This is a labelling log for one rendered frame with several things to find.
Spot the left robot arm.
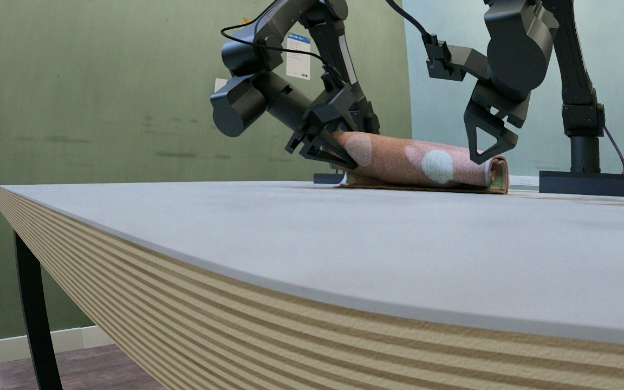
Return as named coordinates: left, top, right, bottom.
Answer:
left=426, top=0, right=624, bottom=180

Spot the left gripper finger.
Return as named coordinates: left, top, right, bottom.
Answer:
left=464, top=113, right=518, bottom=165
left=485, top=107, right=507, bottom=119

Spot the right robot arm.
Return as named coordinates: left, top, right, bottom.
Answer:
left=210, top=0, right=380, bottom=138

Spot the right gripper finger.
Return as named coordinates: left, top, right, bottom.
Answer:
left=302, top=127, right=358, bottom=170
left=325, top=110, right=358, bottom=132

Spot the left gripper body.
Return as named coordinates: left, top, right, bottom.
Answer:
left=425, top=40, right=531, bottom=135

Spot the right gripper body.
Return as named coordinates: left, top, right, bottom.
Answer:
left=268, top=67, right=345, bottom=155

